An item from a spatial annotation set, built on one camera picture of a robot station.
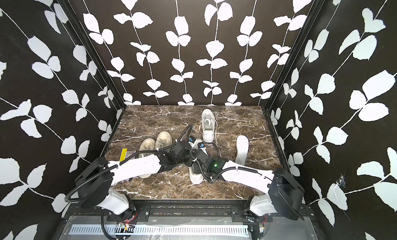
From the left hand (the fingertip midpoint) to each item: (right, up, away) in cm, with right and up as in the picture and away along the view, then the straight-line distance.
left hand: (195, 152), depth 85 cm
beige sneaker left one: (-31, +3, +9) cm, 32 cm away
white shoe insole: (+30, +3, +14) cm, 33 cm away
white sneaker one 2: (+1, -12, -7) cm, 14 cm away
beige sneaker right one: (-21, +6, +11) cm, 24 cm away
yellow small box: (-45, -3, +8) cm, 46 cm away
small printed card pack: (-42, -2, +8) cm, 42 cm away
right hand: (+1, -4, -2) cm, 5 cm away
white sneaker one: (+8, +16, +15) cm, 23 cm away
